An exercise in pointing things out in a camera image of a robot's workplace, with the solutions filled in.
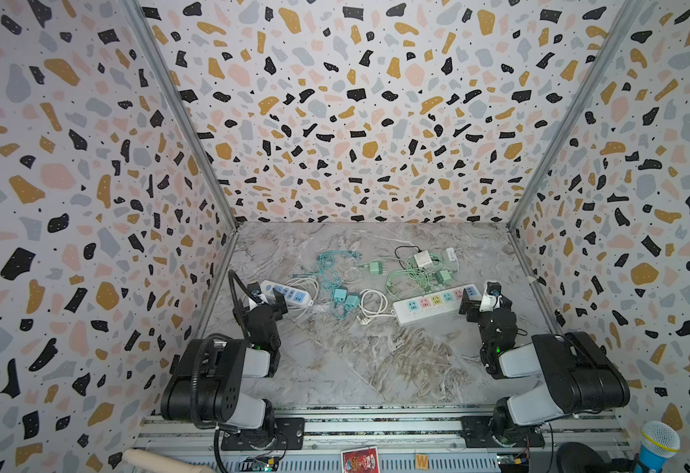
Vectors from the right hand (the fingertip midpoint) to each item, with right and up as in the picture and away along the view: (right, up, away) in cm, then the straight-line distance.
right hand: (485, 291), depth 90 cm
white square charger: (-15, +10, +18) cm, 25 cm away
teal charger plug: (-45, -2, +7) cm, 46 cm away
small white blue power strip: (-58, -2, +4) cm, 58 cm away
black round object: (+13, -37, -20) cm, 44 cm away
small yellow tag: (-23, -38, -21) cm, 49 cm away
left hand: (-68, -1, -1) cm, 68 cm away
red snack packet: (-37, -37, -21) cm, 57 cm away
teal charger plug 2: (-41, -4, +6) cm, 42 cm away
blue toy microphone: (+14, -21, -39) cm, 47 cm away
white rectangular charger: (-5, +11, +16) cm, 20 cm away
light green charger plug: (-33, +6, +16) cm, 37 cm away
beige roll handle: (-89, -37, -21) cm, 98 cm away
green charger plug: (-9, +4, +14) cm, 17 cm away
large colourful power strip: (-15, -5, +5) cm, 17 cm away
